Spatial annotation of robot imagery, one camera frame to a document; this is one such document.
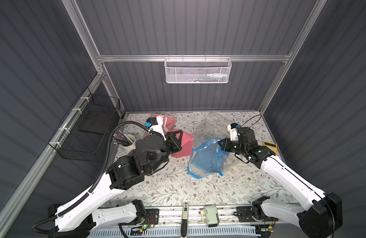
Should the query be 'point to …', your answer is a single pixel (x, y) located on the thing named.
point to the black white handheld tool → (184, 223)
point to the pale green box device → (211, 215)
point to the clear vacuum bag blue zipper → (209, 129)
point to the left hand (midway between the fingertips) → (185, 135)
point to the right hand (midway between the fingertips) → (220, 141)
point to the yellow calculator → (273, 147)
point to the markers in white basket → (211, 78)
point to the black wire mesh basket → (82, 134)
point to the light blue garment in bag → (210, 158)
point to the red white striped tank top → (168, 122)
